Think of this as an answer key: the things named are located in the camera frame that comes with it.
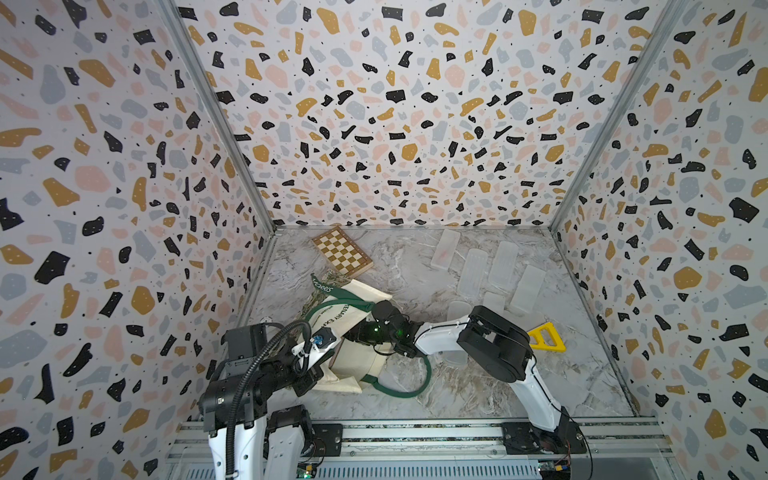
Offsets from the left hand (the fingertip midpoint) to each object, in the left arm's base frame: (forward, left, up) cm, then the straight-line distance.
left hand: (328, 349), depth 67 cm
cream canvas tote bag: (+9, +1, -2) cm, 10 cm away
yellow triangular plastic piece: (+13, -59, -22) cm, 64 cm away
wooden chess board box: (+44, +4, -19) cm, 48 cm away
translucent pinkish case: (+49, -34, -22) cm, 64 cm away
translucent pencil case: (+40, -55, -22) cm, 71 cm away
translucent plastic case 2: (+26, -49, -23) cm, 60 cm away
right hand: (+11, +1, -15) cm, 19 cm away
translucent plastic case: (+30, -61, -22) cm, 71 cm away
